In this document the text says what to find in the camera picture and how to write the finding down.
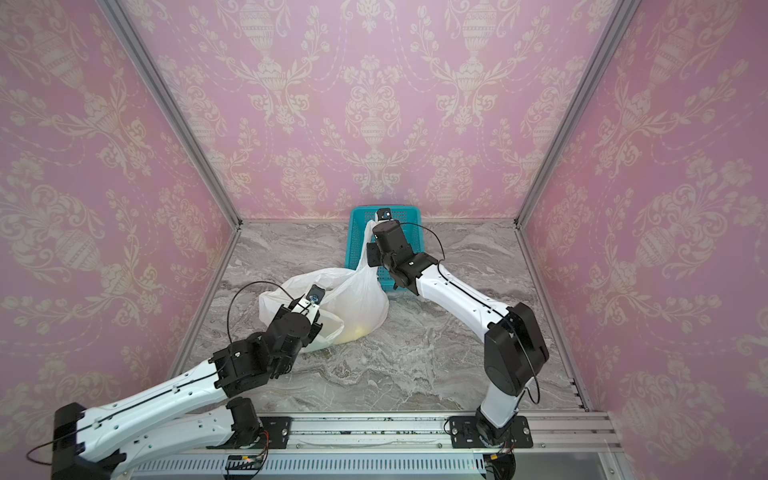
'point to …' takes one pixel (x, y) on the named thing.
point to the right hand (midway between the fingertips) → (377, 241)
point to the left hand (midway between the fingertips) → (311, 301)
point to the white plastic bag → (355, 306)
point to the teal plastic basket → (410, 219)
